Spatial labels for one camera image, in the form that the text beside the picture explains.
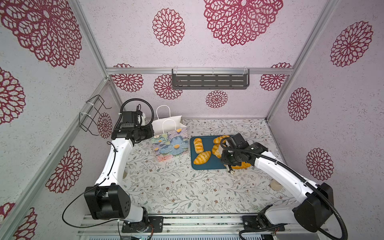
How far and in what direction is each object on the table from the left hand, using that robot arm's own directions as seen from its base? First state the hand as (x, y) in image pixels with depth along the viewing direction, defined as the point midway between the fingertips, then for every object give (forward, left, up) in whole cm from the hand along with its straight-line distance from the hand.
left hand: (153, 134), depth 82 cm
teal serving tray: (-7, -35, -21) cm, 41 cm away
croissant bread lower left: (-5, -28, -18) cm, 34 cm away
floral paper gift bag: (-1, -9, -1) cm, 9 cm away
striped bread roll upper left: (+5, -26, -19) cm, 33 cm away
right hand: (-12, -36, -7) cm, 39 cm away
